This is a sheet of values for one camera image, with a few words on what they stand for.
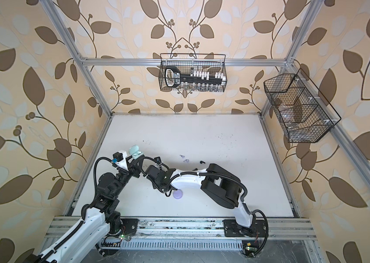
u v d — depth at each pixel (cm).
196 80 83
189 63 91
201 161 96
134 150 77
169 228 76
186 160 96
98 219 56
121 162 66
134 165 71
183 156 98
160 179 67
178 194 84
